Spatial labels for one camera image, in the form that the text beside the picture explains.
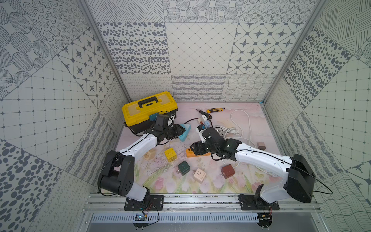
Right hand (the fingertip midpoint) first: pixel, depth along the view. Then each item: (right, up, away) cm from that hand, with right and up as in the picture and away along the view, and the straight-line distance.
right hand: (197, 145), depth 81 cm
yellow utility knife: (+16, +22, +34) cm, 43 cm away
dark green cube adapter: (-8, -13, +1) cm, 15 cm away
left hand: (-9, +9, +7) cm, 14 cm away
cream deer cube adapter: (+1, -16, -2) cm, 16 cm away
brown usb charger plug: (+43, -3, +14) cm, 45 cm away
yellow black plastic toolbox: (-39, +18, +10) cm, 44 cm away
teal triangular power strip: (-8, +3, +15) cm, 17 cm away
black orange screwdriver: (+9, +16, +27) cm, 33 cm away
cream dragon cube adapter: (-28, -6, +4) cm, 29 cm away
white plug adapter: (+5, +16, +20) cm, 26 cm away
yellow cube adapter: (-16, -7, +5) cm, 18 cm away
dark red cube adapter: (+17, -14, -1) cm, 22 cm away
